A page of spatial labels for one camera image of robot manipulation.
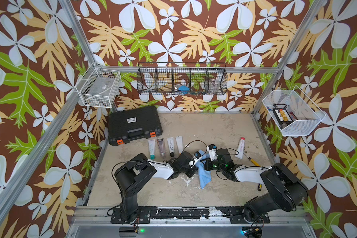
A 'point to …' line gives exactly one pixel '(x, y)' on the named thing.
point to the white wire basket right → (292, 111)
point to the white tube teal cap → (151, 148)
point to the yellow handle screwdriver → (252, 160)
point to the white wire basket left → (98, 87)
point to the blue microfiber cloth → (205, 176)
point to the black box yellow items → (282, 116)
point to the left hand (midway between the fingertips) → (197, 164)
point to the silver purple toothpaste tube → (160, 144)
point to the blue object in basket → (184, 89)
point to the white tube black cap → (170, 141)
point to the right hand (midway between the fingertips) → (200, 161)
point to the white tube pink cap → (241, 148)
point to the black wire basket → (182, 78)
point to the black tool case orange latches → (133, 123)
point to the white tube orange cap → (179, 141)
